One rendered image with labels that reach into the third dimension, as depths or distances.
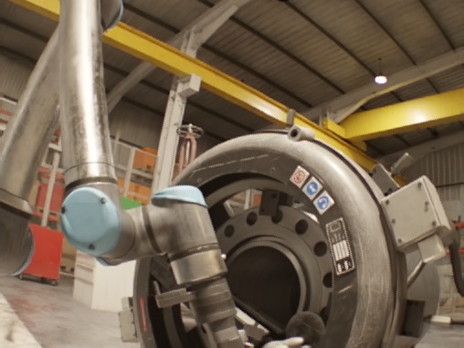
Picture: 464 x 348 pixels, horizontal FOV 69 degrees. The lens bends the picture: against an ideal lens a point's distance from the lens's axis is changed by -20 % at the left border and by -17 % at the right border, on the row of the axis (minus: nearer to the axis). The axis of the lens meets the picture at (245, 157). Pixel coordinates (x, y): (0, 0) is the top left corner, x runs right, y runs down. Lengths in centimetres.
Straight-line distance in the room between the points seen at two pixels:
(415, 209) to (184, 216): 39
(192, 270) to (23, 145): 42
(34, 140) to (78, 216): 31
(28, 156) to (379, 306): 72
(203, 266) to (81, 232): 21
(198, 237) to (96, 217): 19
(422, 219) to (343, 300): 19
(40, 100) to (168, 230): 39
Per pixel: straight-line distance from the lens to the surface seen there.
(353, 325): 69
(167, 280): 98
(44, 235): 612
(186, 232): 66
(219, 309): 66
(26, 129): 83
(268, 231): 97
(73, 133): 61
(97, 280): 464
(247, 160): 89
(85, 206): 56
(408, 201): 71
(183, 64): 999
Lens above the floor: 63
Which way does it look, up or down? 18 degrees up
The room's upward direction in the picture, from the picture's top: 7 degrees clockwise
